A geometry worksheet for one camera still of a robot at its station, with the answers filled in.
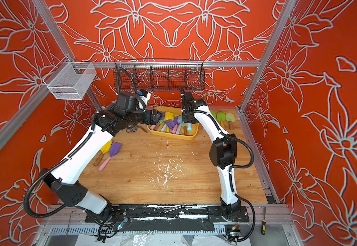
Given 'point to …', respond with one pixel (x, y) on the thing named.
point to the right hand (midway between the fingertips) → (189, 117)
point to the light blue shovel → (190, 125)
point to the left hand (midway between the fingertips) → (156, 112)
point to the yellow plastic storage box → (176, 110)
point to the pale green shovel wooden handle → (230, 118)
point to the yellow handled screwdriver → (263, 226)
